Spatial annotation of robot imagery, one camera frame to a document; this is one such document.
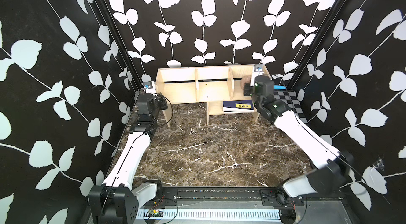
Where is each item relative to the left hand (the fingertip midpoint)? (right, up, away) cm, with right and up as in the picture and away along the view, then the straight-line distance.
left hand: (160, 91), depth 77 cm
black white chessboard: (+83, -3, +34) cm, 89 cm away
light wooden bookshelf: (+26, +4, +10) cm, 28 cm away
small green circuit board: (-1, -56, -6) cm, 56 cm away
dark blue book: (+40, -8, +14) cm, 43 cm away
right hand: (+43, +7, -2) cm, 44 cm away
